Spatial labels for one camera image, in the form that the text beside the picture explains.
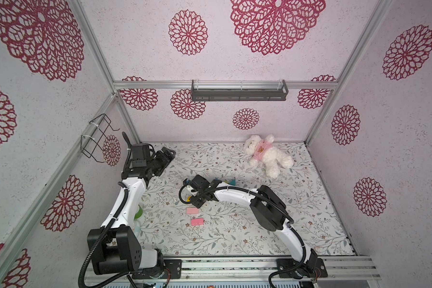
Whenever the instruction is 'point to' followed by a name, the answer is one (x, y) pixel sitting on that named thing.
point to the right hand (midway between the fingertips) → (192, 197)
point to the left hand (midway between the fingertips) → (171, 157)
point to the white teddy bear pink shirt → (262, 151)
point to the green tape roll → (139, 213)
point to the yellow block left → (188, 198)
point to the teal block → (233, 182)
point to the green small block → (226, 182)
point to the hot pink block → (197, 222)
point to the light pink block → (192, 210)
